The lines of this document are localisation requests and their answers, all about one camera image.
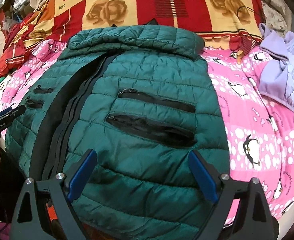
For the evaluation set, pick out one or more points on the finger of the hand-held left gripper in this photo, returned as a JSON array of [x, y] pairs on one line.
[[18, 110], [4, 112]]

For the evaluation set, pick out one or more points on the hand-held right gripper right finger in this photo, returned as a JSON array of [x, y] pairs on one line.
[[203, 177]]

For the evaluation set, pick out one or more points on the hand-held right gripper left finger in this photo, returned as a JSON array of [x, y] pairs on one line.
[[83, 172]]

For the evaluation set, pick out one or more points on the green puffer jacket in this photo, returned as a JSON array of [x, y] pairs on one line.
[[142, 155]]

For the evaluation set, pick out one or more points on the red striped cloth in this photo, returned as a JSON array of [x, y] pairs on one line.
[[12, 52]]

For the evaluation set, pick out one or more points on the pink penguin print blanket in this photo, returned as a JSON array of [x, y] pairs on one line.
[[249, 120]]

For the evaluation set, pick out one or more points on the lilac jacket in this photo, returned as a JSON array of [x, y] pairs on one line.
[[274, 75]]

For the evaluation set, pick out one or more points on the red orange checkered blanket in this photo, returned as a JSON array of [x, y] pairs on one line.
[[127, 7]]

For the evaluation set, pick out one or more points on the floral cloth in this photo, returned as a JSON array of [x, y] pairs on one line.
[[274, 12]]

